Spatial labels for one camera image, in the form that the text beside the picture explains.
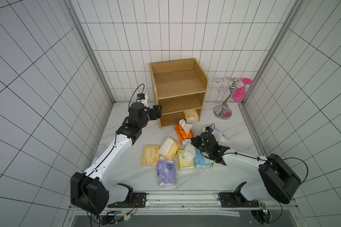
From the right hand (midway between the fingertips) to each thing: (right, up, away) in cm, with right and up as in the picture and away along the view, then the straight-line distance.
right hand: (185, 139), depth 87 cm
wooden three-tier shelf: (-4, +34, 0) cm, 35 cm away
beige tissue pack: (-10, -6, +1) cm, 12 cm away
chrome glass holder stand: (+32, +35, +4) cm, 48 cm away
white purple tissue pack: (+21, +2, -2) cm, 22 cm away
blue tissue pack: (+8, -11, -4) cm, 14 cm away
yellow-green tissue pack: (+1, -10, -4) cm, 10 cm away
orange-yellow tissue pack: (-21, -9, -3) cm, 23 cm away
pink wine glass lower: (+39, +30, +9) cm, 50 cm away
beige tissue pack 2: (+6, +15, +15) cm, 22 cm away
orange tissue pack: (-1, +5, +5) cm, 7 cm away
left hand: (-18, +19, -8) cm, 28 cm away
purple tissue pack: (-11, -17, -11) cm, 23 cm away
